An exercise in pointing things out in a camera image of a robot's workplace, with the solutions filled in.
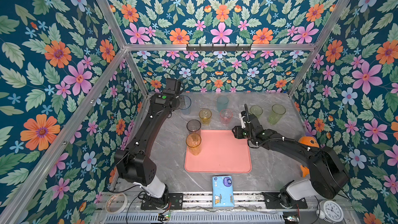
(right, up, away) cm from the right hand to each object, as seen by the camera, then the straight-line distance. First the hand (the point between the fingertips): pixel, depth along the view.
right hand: (235, 128), depth 89 cm
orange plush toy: (+41, -6, -4) cm, 42 cm away
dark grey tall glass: (-24, +2, -2) cm, 24 cm away
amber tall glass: (-24, -7, -4) cm, 25 cm away
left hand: (-30, +17, -9) cm, 36 cm away
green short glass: (+18, +10, +17) cm, 26 cm away
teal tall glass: (-6, +17, +19) cm, 26 cm away
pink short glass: (-4, +7, +13) cm, 15 cm away
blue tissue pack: (-9, -28, -17) cm, 34 cm away
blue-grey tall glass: (-27, +14, -15) cm, 34 cm away
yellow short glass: (-18, +6, +15) cm, 24 cm away
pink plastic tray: (-8, -14, 0) cm, 16 cm away
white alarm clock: (+40, -34, -20) cm, 56 cm away
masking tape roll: (-63, -34, -17) cm, 74 cm away
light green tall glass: (+25, +9, +3) cm, 27 cm away
